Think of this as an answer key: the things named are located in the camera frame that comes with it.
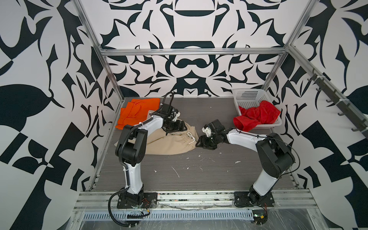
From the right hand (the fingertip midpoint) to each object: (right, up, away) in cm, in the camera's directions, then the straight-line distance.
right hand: (199, 145), depth 89 cm
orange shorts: (-44, +20, +19) cm, 53 cm away
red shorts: (+46, +19, +10) cm, 50 cm away
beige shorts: (-16, +1, +1) cm, 16 cm away
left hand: (-10, +11, +5) cm, 15 cm away
